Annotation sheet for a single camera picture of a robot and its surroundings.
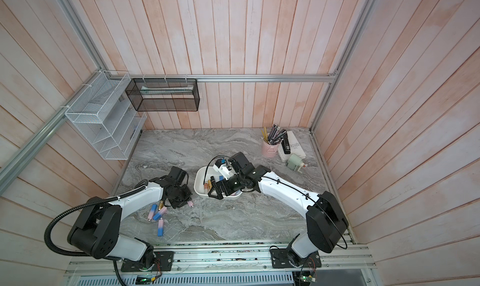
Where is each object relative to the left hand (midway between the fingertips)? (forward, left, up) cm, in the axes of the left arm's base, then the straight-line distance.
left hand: (191, 201), depth 89 cm
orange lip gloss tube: (+7, -6, +1) cm, 9 cm away
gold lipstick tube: (+9, -8, 0) cm, 12 cm away
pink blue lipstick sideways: (-2, 0, +1) cm, 2 cm away
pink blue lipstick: (-5, +17, 0) cm, 18 cm away
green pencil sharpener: (+20, -53, +6) cm, 57 cm away
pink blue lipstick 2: (-7, +14, 0) cm, 16 cm away
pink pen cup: (+26, -40, +6) cm, 49 cm away
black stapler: (+34, -51, +4) cm, 61 cm away
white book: (+35, -57, +1) cm, 67 cm away
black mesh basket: (+52, +19, +25) cm, 61 cm away
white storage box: (+13, -5, +3) cm, 14 cm away
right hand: (-1, -13, +13) cm, 19 cm away
